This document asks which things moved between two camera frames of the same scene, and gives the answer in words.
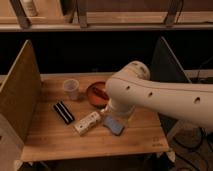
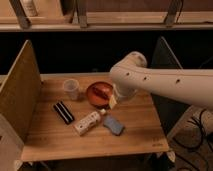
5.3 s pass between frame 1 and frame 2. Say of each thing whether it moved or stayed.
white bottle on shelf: stayed
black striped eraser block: stayed
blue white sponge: stayed
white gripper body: moved
